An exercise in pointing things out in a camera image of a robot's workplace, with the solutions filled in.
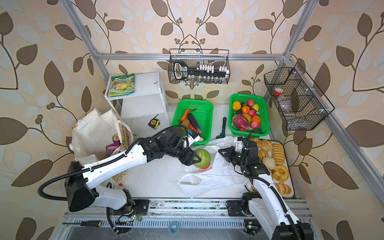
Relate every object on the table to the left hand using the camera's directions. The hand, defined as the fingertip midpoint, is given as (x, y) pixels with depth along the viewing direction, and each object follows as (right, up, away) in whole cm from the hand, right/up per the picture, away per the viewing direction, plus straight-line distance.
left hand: (199, 156), depth 70 cm
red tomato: (+4, -10, +15) cm, 18 cm away
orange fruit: (+35, +25, +40) cm, 59 cm away
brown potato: (-9, +15, +34) cm, 38 cm away
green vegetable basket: (+4, +23, +45) cm, 51 cm away
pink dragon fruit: (+28, +16, +29) cm, 43 cm away
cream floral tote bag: (-57, +9, +9) cm, 59 cm away
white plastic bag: (+12, -10, +4) cm, 16 cm away
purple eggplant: (-3, +15, +35) cm, 38 cm away
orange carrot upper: (-10, +19, +38) cm, 44 cm away
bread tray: (+45, -6, +21) cm, 50 cm away
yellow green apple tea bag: (-43, +36, +12) cm, 57 cm away
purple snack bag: (-50, +1, +13) cm, 51 cm away
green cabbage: (+3, 0, -1) cm, 3 cm away
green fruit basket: (+36, +20, +38) cm, 56 cm away
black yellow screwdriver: (-53, -32, 0) cm, 62 cm away
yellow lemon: (+28, +28, +40) cm, 56 cm away
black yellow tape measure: (-31, +15, +35) cm, 49 cm away
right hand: (+11, 0, +9) cm, 14 cm away
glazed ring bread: (+46, -13, +13) cm, 50 cm away
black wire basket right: (+51, +25, +4) cm, 56 cm away
